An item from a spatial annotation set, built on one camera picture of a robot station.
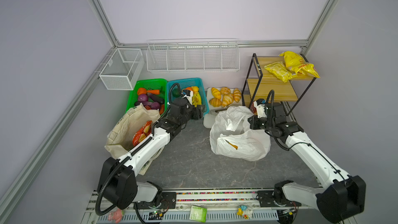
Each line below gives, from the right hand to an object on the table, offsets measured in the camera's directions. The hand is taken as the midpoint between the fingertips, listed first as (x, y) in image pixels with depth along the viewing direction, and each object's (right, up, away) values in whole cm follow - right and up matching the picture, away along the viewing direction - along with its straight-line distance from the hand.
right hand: (249, 120), depth 81 cm
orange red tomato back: (-71, +18, +33) cm, 80 cm away
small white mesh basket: (-78, +31, +21) cm, 87 cm away
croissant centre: (-7, +12, +30) cm, 33 cm away
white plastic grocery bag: (-11, -7, -11) cm, 17 cm away
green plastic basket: (-61, +23, +28) cm, 71 cm away
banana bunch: (-29, +12, +19) cm, 37 cm away
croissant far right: (0, +15, +34) cm, 37 cm away
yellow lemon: (-31, +20, +35) cm, 51 cm away
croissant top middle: (-9, +19, +34) cm, 40 cm away
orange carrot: (-61, +18, +32) cm, 71 cm away
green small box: (-27, -41, -12) cm, 50 cm away
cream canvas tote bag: (-65, -8, -6) cm, 66 cm away
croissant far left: (-16, +17, +35) cm, 42 cm away
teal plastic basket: (-39, +24, +34) cm, 57 cm away
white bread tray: (-21, -1, +24) cm, 31 cm away
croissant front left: (-16, +10, +27) cm, 33 cm away
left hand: (-26, +7, -1) cm, 26 cm away
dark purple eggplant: (-60, +12, +33) cm, 70 cm away
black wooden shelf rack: (+12, +21, -3) cm, 25 cm away
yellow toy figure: (-5, -40, -13) cm, 43 cm away
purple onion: (-68, +13, +28) cm, 75 cm away
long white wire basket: (-31, +40, +16) cm, 53 cm away
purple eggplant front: (-65, +9, +28) cm, 71 cm away
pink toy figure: (-63, -41, -13) cm, 76 cm away
